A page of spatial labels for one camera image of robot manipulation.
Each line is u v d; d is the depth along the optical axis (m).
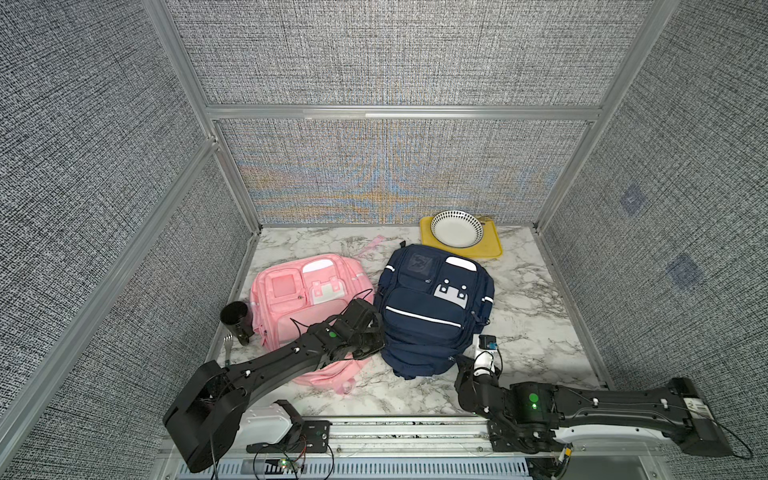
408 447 0.73
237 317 0.92
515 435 0.54
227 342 0.90
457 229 1.18
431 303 0.95
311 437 0.73
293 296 0.93
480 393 0.56
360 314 0.64
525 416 0.55
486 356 0.65
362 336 0.70
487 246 1.14
